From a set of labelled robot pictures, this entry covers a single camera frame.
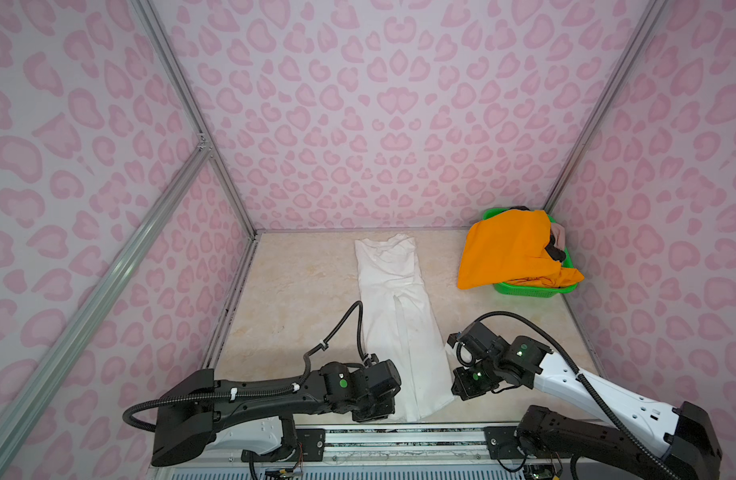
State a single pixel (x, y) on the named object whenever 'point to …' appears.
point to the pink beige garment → (559, 235)
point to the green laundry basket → (534, 290)
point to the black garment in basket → (555, 252)
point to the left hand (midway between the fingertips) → (399, 420)
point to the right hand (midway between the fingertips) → (452, 390)
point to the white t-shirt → (404, 323)
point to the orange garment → (510, 246)
